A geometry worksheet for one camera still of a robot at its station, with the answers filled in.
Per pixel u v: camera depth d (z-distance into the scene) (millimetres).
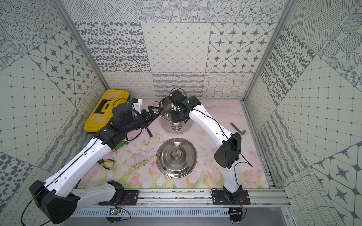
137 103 658
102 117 881
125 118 523
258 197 761
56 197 377
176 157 867
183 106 560
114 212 714
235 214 719
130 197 735
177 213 701
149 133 1005
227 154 533
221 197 734
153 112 613
